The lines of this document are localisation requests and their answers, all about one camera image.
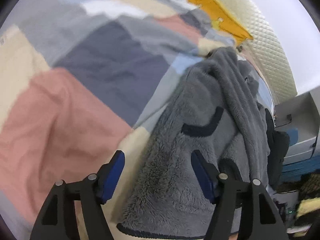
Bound patchwork quilt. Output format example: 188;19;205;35
0;0;238;240

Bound grey fleece zip jacket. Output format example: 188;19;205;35
116;46;275;239

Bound yellow crown pillow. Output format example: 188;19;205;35
184;0;254;46

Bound grey wardrobe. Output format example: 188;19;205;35
274;90;320;166

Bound hanging patterned clothes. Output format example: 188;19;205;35
295;174;320;233

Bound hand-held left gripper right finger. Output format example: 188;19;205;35
191;149;290;240

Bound cream quilted headboard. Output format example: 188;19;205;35
197;0;298;105

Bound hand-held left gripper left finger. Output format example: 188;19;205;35
29;150;125;240

